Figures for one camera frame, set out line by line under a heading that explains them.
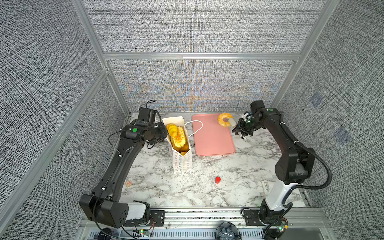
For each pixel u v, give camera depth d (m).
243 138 0.75
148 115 0.54
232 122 0.91
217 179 0.84
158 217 0.74
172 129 0.77
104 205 0.37
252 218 0.73
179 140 0.75
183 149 0.82
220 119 0.95
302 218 0.75
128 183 0.84
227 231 0.69
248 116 0.80
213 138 1.04
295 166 0.48
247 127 0.75
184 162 0.79
